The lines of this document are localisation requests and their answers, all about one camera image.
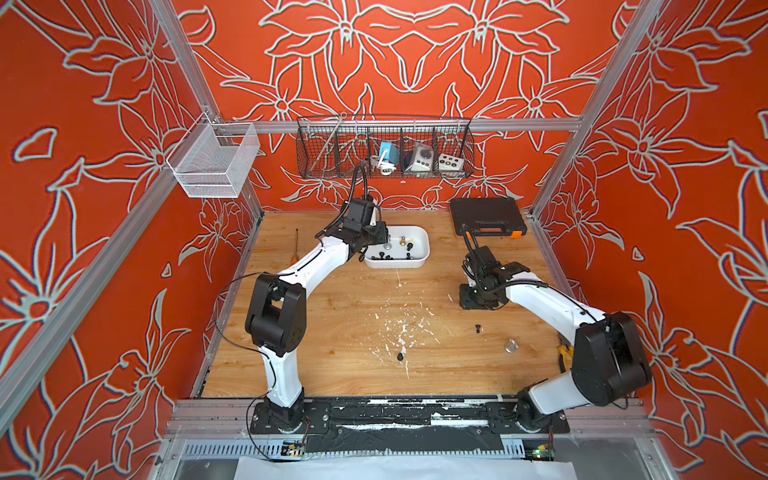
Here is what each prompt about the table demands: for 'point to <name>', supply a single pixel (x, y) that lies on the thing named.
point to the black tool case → (489, 217)
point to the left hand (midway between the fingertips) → (385, 227)
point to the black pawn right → (478, 326)
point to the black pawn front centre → (400, 356)
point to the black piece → (409, 246)
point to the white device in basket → (423, 158)
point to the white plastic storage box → (398, 257)
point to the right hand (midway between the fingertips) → (460, 301)
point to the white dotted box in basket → (447, 162)
